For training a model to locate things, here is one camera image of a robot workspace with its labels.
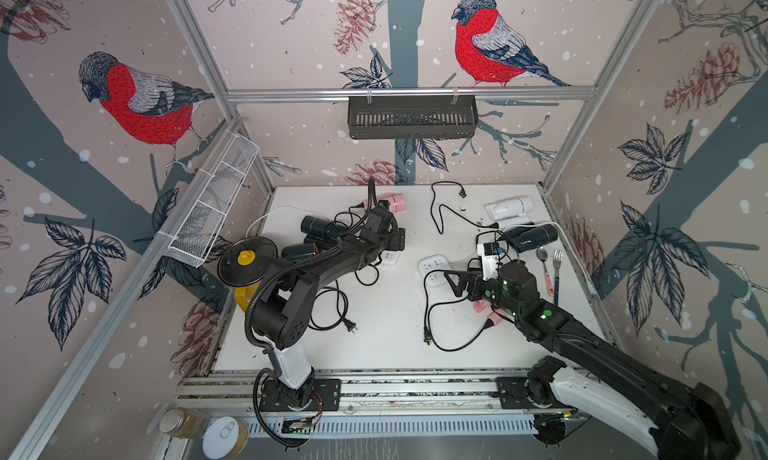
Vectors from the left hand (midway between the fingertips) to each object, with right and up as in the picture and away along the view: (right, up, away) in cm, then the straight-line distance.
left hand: (399, 227), depth 93 cm
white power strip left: (-3, -11, +4) cm, 12 cm away
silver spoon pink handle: (+50, -10, +7) cm, 51 cm away
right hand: (+16, -10, -14) cm, 23 cm away
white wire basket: (-59, -4, -10) cm, 60 cm away
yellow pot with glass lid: (-44, -10, -11) cm, 47 cm away
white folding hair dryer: (+43, +6, +14) cm, 46 cm away
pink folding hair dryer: (0, +9, +17) cm, 19 cm away
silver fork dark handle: (+53, -12, +5) cm, 55 cm away
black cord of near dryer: (+8, -29, -10) cm, 32 cm away
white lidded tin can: (-39, -45, -29) cm, 66 cm away
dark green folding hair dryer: (+43, -4, +5) cm, 44 cm away
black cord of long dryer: (-15, -28, -8) cm, 33 cm away
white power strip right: (+11, -13, 0) cm, 17 cm away
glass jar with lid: (-47, -41, -30) cm, 69 cm away
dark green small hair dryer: (-27, -2, +10) cm, 29 cm away
